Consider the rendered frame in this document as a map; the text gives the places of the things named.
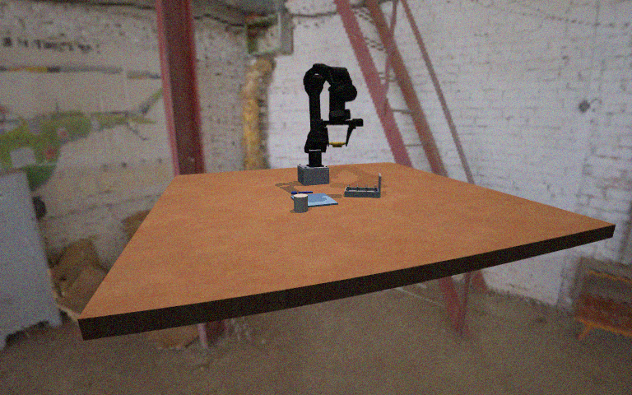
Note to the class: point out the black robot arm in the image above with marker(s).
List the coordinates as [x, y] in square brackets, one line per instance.
[341, 90]

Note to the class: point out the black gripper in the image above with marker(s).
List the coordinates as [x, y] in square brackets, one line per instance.
[320, 124]

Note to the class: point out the light blue flat mat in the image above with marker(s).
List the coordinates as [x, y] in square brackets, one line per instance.
[320, 199]

